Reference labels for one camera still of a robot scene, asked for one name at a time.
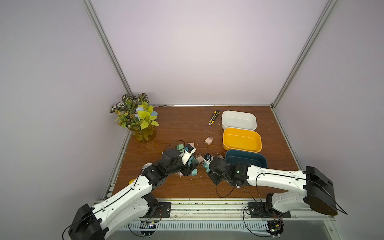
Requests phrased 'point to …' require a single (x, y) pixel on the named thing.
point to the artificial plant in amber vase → (135, 113)
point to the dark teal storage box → (256, 159)
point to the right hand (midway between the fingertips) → (210, 168)
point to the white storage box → (239, 120)
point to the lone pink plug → (209, 140)
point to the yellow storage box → (242, 140)
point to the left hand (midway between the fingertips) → (195, 160)
